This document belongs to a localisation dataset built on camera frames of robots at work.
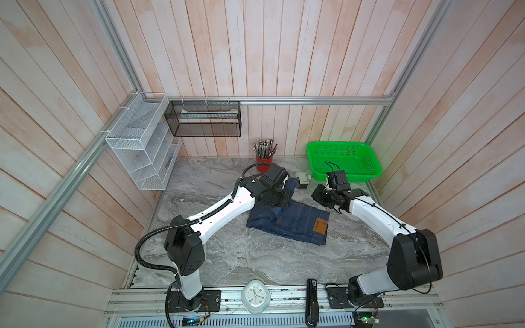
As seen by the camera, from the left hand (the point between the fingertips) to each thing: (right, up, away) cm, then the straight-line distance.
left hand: (287, 203), depth 79 cm
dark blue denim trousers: (+6, -10, +14) cm, 18 cm away
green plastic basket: (+46, +21, +40) cm, 65 cm away
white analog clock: (-12, -33, -6) cm, 36 cm away
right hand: (+12, +3, +12) cm, 17 cm away
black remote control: (+6, -37, -13) cm, 39 cm away
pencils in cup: (-8, +25, +22) cm, 34 cm away
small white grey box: (+12, +9, +26) cm, 30 cm away
